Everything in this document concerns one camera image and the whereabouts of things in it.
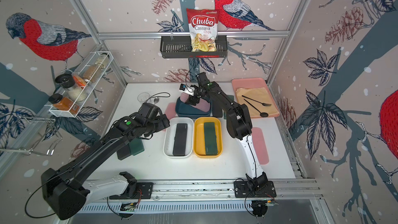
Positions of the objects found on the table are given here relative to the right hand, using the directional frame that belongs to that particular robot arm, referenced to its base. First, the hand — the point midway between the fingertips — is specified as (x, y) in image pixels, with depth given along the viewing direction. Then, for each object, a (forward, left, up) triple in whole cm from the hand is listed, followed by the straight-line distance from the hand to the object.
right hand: (187, 95), depth 98 cm
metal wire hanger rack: (-38, +55, +13) cm, 68 cm away
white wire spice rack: (-16, +45, +25) cm, 54 cm away
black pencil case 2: (-25, +2, -12) cm, 28 cm away
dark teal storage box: (-8, +1, -6) cm, 10 cm away
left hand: (-24, +7, +6) cm, 26 cm away
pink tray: (+24, -38, -12) cm, 47 cm away
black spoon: (-6, -51, -11) cm, 53 cm away
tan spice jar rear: (-7, +46, +24) cm, 52 cm away
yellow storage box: (-24, -9, -10) cm, 28 cm away
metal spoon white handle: (+4, +24, -11) cm, 27 cm away
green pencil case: (-24, -16, -11) cm, 31 cm away
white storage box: (-25, +9, -12) cm, 29 cm away
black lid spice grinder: (-21, +46, +24) cm, 56 cm away
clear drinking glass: (+3, +33, -7) cm, 34 cm away
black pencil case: (-6, -20, -7) cm, 22 cm away
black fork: (+3, -53, -12) cm, 55 cm away
